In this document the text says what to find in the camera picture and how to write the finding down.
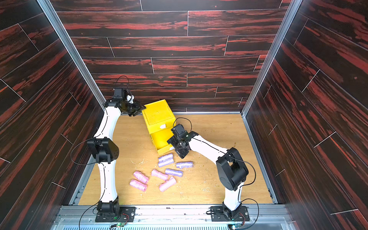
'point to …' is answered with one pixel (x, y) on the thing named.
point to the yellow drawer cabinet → (159, 120)
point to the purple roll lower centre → (174, 172)
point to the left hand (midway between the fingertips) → (146, 108)
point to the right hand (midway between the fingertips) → (174, 145)
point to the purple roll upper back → (167, 159)
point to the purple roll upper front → (162, 165)
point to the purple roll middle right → (186, 164)
